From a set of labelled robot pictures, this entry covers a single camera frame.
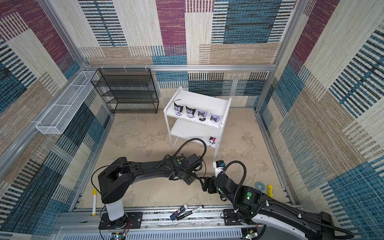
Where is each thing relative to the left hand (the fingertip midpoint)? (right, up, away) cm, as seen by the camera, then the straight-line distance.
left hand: (192, 175), depth 86 cm
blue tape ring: (+37, -5, -3) cm, 37 cm away
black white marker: (-2, -16, -10) cm, 19 cm away
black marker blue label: (-9, -16, -12) cm, 22 cm away
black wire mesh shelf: (-48, +53, +26) cm, 76 cm away
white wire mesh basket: (-64, +31, -15) cm, 72 cm away
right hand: (+7, 0, -9) cm, 11 cm away
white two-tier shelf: (-5, +27, +2) cm, 27 cm away
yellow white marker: (-51, -12, -7) cm, 53 cm away
